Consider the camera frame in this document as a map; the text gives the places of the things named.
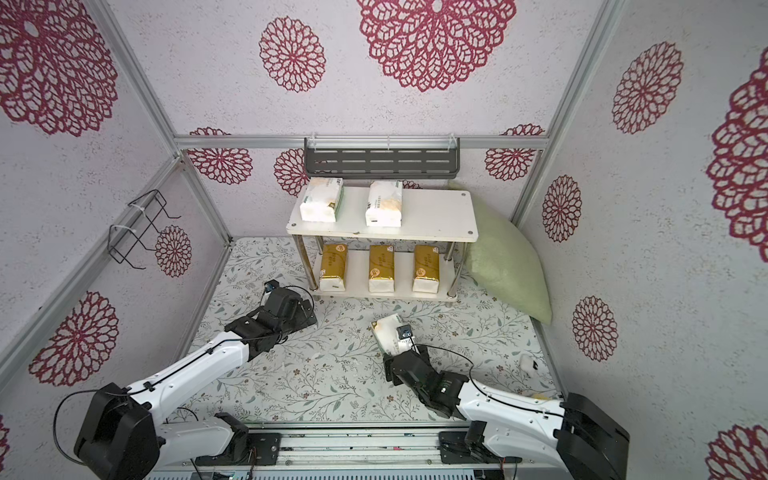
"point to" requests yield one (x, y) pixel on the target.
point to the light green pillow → (503, 266)
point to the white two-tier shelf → (427, 215)
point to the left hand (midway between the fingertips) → (300, 315)
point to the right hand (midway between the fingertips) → (392, 352)
